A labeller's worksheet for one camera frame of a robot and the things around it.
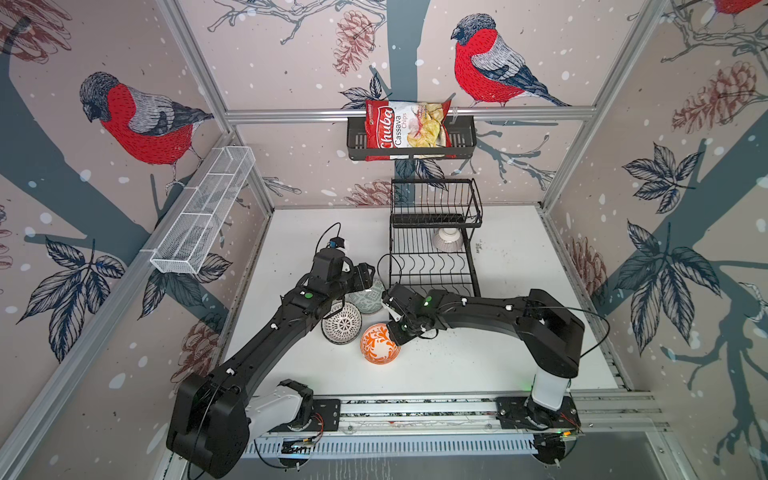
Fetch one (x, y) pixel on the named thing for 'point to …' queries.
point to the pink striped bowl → (448, 240)
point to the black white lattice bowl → (343, 326)
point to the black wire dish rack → (430, 246)
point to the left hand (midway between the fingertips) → (366, 270)
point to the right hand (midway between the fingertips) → (389, 343)
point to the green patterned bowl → (368, 300)
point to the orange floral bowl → (378, 344)
